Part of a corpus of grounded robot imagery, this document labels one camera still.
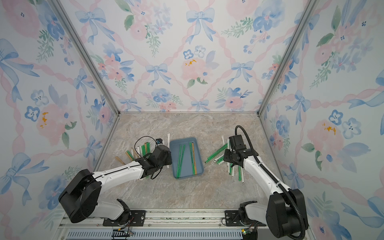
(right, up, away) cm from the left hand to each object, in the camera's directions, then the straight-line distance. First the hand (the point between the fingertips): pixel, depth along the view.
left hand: (171, 154), depth 89 cm
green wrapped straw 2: (+41, -11, +1) cm, 43 cm away
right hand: (+35, 0, -2) cm, 35 cm away
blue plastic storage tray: (+9, -9, +2) cm, 13 cm away
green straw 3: (+12, -3, +7) cm, 14 cm away
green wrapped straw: (-27, -2, +6) cm, 27 cm away
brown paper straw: (+13, +2, +9) cm, 16 cm away
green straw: (+4, -9, +1) cm, 10 cm away
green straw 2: (+6, -5, +5) cm, 9 cm away
